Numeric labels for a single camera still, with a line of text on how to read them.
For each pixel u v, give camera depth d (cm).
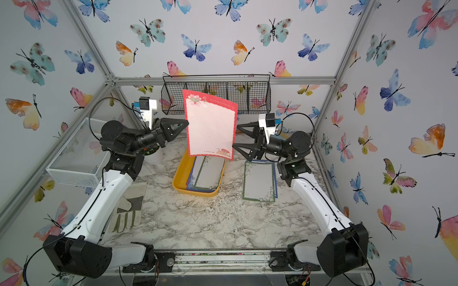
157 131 51
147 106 50
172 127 57
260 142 55
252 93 97
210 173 101
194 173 101
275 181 98
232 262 76
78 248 37
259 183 99
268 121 50
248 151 55
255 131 61
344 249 39
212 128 57
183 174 101
